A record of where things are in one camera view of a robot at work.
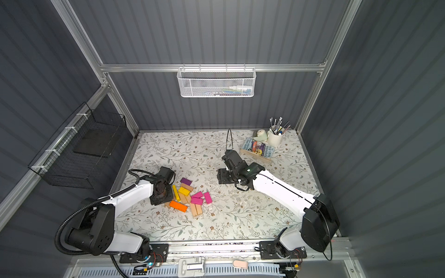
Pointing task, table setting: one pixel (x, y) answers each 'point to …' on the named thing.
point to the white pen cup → (274, 139)
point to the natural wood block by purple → (186, 186)
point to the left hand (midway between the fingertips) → (167, 200)
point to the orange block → (178, 206)
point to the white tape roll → (262, 135)
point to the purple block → (186, 181)
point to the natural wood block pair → (196, 209)
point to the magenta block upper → (199, 194)
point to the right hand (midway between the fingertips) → (224, 175)
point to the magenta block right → (207, 198)
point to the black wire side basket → (70, 158)
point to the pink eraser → (240, 263)
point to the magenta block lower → (196, 200)
